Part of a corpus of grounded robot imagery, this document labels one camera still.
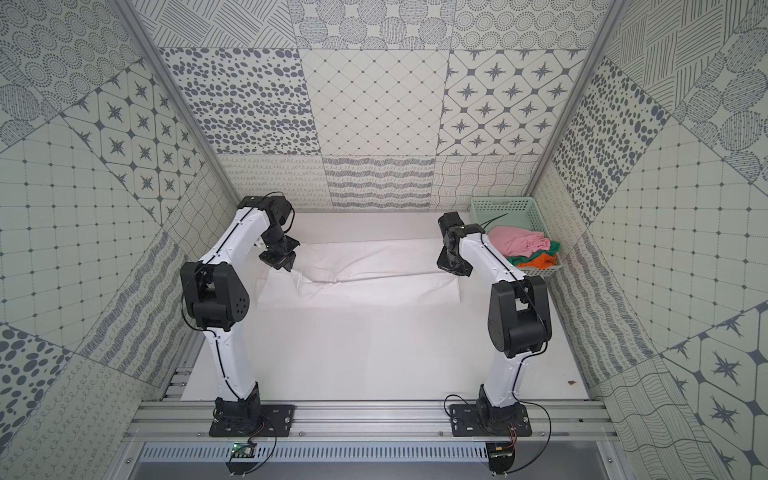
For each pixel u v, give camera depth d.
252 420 0.66
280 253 0.80
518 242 1.00
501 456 0.72
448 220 0.78
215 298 0.54
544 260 0.93
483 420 0.66
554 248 0.95
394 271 1.01
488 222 0.87
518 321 0.49
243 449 0.72
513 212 1.18
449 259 0.79
